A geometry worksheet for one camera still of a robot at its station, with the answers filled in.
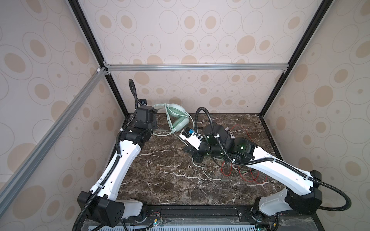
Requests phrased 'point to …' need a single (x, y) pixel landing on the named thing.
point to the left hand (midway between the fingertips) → (150, 114)
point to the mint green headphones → (178, 118)
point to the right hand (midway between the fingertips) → (184, 149)
